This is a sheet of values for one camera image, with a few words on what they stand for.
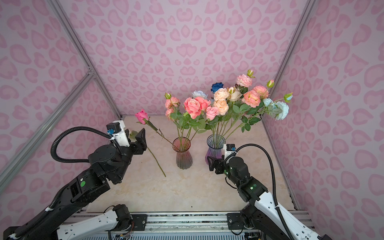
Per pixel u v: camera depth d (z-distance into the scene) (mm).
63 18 719
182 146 766
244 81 664
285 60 882
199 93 678
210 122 689
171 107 736
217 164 653
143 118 628
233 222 729
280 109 582
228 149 644
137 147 518
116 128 459
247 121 680
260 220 587
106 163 391
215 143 836
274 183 541
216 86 750
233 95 673
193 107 598
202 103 626
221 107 655
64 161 374
